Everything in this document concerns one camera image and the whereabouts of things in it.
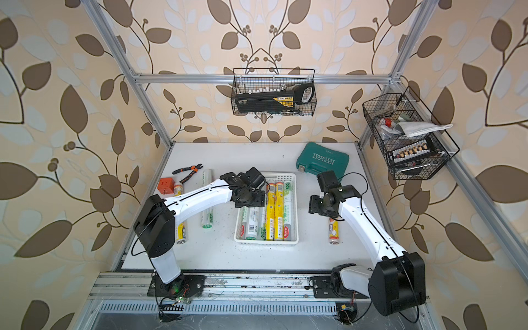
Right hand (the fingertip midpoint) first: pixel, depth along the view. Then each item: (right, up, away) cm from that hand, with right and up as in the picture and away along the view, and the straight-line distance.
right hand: (317, 208), depth 83 cm
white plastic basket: (-9, +12, +16) cm, 22 cm away
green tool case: (+4, +21, +26) cm, 33 cm away
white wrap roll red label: (-32, -7, +4) cm, 33 cm away
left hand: (-24, +2, +3) cm, 24 cm away
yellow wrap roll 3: (+7, -10, +2) cm, 12 cm away
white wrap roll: (-23, -7, +3) cm, 24 cm away
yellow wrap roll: (-19, -3, +8) cm, 21 cm away
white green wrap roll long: (-27, -6, 0) cm, 27 cm away
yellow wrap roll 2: (-15, -3, +8) cm, 18 cm away
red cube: (-69, +8, +14) cm, 71 cm away
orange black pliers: (-60, +16, +26) cm, 67 cm away
